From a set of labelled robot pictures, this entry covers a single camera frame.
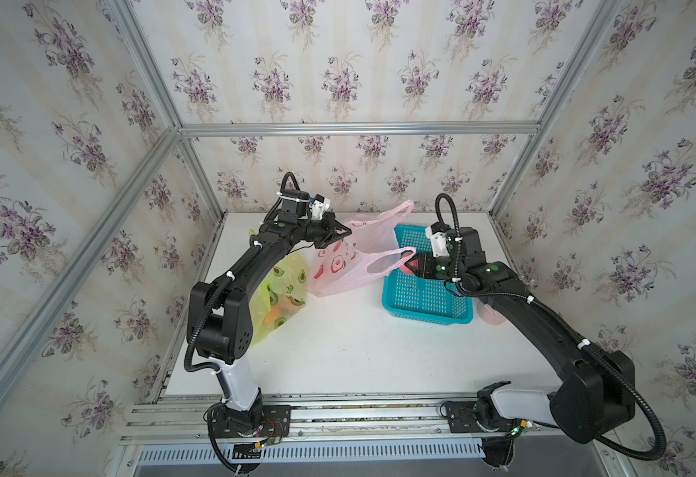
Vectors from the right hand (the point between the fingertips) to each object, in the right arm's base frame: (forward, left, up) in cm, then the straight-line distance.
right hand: (417, 262), depth 81 cm
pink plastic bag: (-2, +14, +7) cm, 15 cm away
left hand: (+8, +18, +4) cm, 20 cm away
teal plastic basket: (0, -1, -19) cm, 19 cm away
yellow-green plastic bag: (-6, +38, -6) cm, 39 cm away
